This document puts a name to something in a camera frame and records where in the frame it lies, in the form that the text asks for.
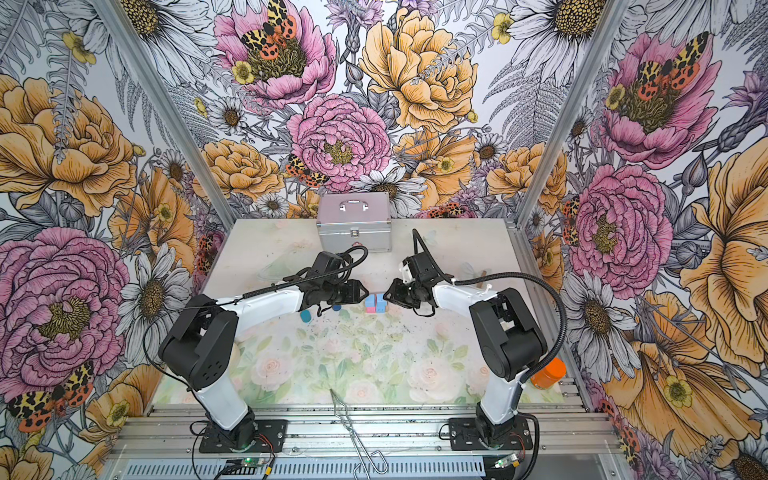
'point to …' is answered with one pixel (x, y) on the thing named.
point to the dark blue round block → (336, 307)
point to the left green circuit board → (252, 461)
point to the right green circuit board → (501, 463)
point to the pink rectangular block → (370, 310)
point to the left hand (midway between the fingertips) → (361, 301)
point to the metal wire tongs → (376, 459)
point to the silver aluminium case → (355, 219)
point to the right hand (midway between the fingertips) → (388, 304)
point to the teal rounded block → (306, 316)
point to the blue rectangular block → (381, 308)
